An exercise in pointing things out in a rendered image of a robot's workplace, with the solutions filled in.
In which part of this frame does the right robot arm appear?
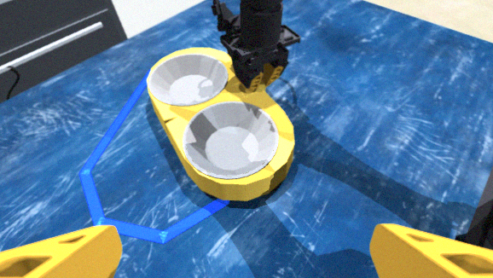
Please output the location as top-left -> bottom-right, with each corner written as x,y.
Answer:
211,0 -> 493,251

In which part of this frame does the grey steel bowl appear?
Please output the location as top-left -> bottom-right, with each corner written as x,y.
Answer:
148,53 -> 228,107
183,101 -> 279,180

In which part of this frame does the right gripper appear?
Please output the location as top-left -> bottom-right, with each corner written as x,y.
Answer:
220,2 -> 301,92

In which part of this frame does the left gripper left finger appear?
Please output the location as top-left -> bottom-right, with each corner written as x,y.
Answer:
0,225 -> 122,278

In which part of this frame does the blue tape outline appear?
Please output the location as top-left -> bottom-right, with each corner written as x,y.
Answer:
79,70 -> 229,244

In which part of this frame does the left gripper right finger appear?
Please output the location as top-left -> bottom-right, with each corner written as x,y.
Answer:
369,224 -> 493,278

